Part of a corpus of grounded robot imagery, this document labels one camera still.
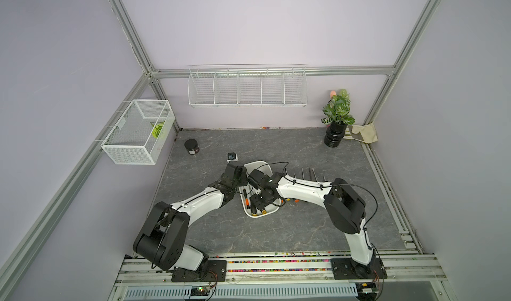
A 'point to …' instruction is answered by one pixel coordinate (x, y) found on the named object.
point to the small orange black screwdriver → (297, 200)
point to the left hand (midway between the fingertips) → (240, 172)
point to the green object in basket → (157, 128)
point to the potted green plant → (337, 118)
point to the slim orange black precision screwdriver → (247, 199)
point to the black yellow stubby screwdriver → (315, 174)
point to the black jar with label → (191, 146)
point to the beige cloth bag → (366, 133)
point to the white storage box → (248, 191)
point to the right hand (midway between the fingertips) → (258, 201)
